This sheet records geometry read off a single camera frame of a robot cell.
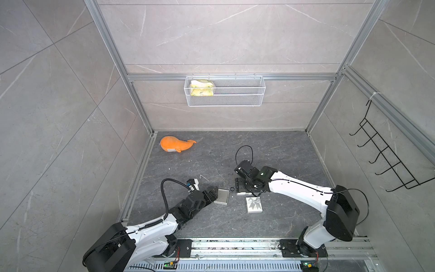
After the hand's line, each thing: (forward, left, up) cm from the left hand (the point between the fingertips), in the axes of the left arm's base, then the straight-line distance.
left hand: (215, 189), depth 84 cm
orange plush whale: (+32, +27, -1) cm, 42 cm away
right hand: (0, -14, +2) cm, 14 cm away
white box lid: (-5, -14, +4) cm, 15 cm away
